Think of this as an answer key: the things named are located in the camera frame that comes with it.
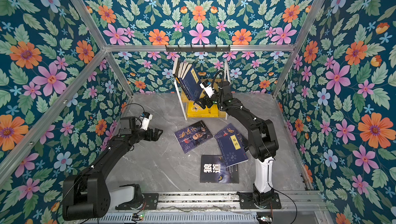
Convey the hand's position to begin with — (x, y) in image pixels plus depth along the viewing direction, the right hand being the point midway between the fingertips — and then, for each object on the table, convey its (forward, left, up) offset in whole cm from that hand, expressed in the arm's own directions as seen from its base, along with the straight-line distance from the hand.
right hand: (201, 94), depth 90 cm
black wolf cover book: (-37, -7, -21) cm, 43 cm away
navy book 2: (+2, +4, +9) cm, 10 cm away
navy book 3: (-32, -17, -19) cm, 41 cm away
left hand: (-16, +25, -8) cm, 31 cm away
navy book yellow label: (-3, +8, +15) cm, 17 cm away
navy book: (-2, +7, +15) cm, 17 cm away
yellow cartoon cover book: (0, +5, -16) cm, 17 cm away
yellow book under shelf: (-2, -1, -17) cm, 18 cm away
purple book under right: (-21, -18, -20) cm, 34 cm away
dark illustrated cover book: (-16, +6, -21) cm, 27 cm away
